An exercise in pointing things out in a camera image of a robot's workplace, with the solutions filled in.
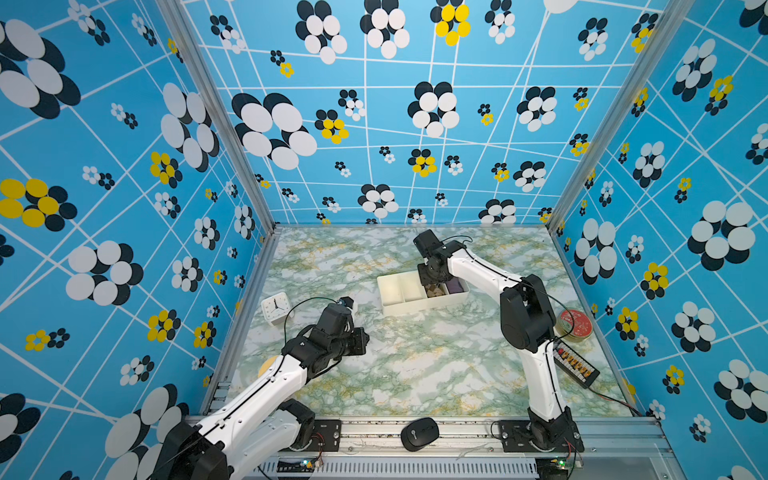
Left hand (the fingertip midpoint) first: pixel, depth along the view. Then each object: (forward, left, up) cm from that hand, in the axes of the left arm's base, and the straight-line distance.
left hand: (370, 337), depth 82 cm
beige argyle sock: (+16, -19, -2) cm, 25 cm away
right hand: (+23, -19, -4) cm, 31 cm away
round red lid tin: (+6, -64, -4) cm, 64 cm away
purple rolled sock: (+17, -25, 0) cm, 30 cm away
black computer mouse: (-22, -13, -7) cm, 26 cm away
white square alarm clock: (+12, +31, -6) cm, 33 cm away
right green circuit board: (-28, -45, -9) cm, 54 cm away
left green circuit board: (-28, +15, -9) cm, 33 cm away
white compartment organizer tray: (+19, -9, -7) cm, 22 cm away
